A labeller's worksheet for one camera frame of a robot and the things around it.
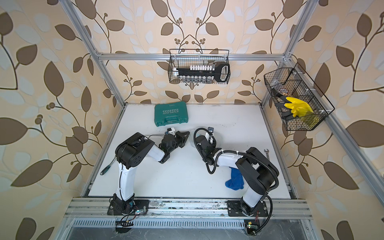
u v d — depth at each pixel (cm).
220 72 85
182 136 90
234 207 72
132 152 56
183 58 91
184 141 90
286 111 65
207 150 71
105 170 87
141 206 75
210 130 80
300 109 69
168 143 79
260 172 46
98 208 77
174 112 110
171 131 94
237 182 79
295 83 79
